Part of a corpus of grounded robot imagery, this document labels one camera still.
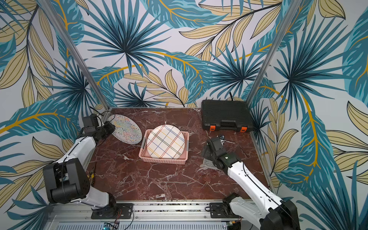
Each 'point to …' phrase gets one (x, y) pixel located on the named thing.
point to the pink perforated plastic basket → (146, 156)
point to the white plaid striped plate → (166, 142)
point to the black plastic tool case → (226, 115)
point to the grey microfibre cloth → (209, 164)
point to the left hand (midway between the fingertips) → (115, 126)
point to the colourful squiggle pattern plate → (125, 130)
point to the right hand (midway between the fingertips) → (209, 151)
